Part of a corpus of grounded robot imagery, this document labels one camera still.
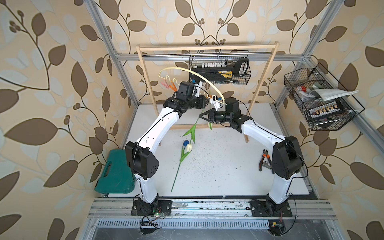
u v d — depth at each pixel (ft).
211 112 2.43
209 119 2.43
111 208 2.49
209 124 3.10
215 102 2.57
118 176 2.56
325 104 2.27
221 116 2.42
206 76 2.79
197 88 2.21
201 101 2.28
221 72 2.70
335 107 2.13
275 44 2.03
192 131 2.72
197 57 2.99
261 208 2.40
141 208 2.27
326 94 2.10
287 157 1.59
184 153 3.08
